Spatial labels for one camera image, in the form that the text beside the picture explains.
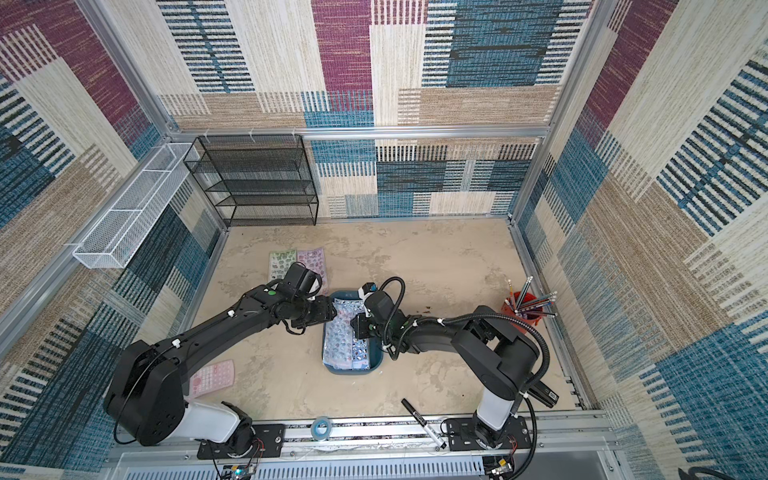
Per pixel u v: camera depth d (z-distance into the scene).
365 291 0.83
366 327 0.79
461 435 0.73
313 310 0.75
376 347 0.89
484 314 0.51
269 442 0.73
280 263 1.08
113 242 0.71
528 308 0.86
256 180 1.11
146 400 0.41
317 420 0.76
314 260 1.08
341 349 0.82
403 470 0.70
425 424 0.75
